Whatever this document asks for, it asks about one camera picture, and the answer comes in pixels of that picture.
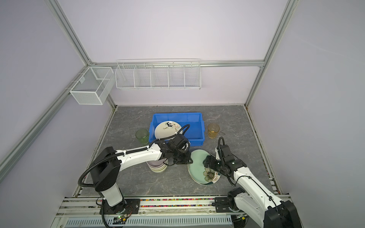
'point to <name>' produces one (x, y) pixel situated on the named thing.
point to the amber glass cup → (213, 128)
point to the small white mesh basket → (94, 86)
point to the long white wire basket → (161, 74)
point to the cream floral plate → (167, 128)
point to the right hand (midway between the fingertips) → (209, 164)
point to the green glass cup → (142, 134)
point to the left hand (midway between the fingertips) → (192, 164)
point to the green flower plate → (196, 171)
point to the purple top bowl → (157, 164)
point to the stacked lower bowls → (158, 169)
